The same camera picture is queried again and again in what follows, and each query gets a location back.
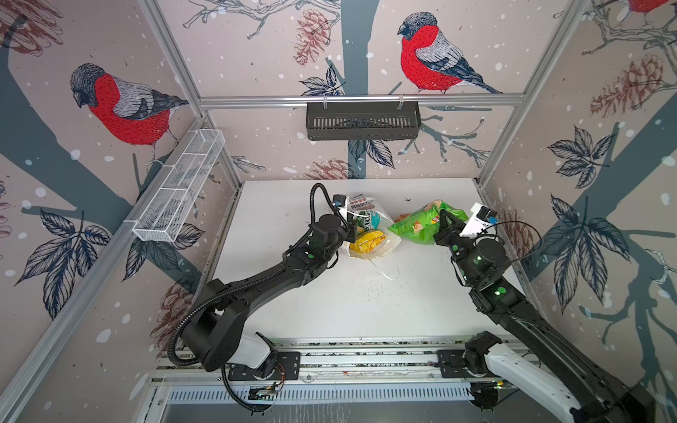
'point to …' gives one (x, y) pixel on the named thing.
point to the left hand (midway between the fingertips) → (358, 209)
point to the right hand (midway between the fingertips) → (442, 207)
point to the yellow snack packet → (368, 241)
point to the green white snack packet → (368, 218)
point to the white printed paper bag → (378, 256)
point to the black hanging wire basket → (359, 121)
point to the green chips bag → (423, 225)
